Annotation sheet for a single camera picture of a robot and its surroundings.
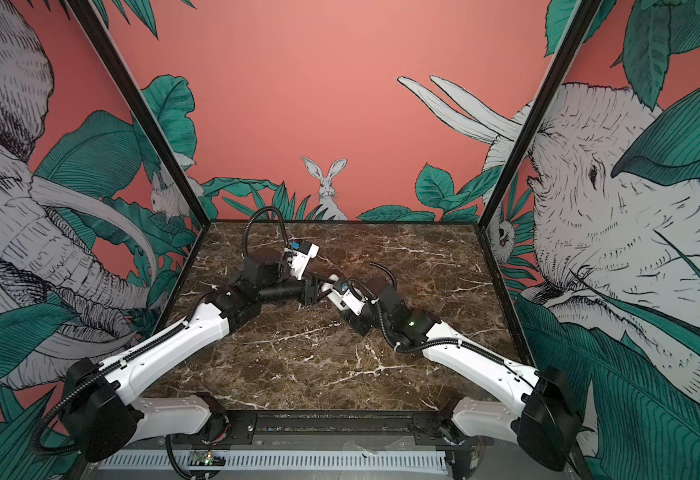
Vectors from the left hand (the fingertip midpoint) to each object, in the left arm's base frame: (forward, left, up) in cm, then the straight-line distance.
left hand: (333, 281), depth 72 cm
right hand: (-2, -2, -7) cm, 8 cm away
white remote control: (-2, +2, 0) cm, 2 cm away
